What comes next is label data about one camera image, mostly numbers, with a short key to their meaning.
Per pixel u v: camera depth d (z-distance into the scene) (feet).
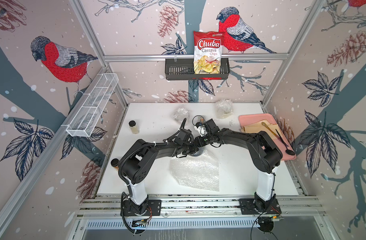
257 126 3.44
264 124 3.51
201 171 2.81
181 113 3.51
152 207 2.40
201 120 3.40
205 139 2.74
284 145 3.17
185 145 2.59
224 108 3.53
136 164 1.58
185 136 2.48
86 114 2.43
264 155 1.70
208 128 2.62
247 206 2.39
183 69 3.50
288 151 3.04
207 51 2.77
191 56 2.96
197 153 2.94
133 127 3.21
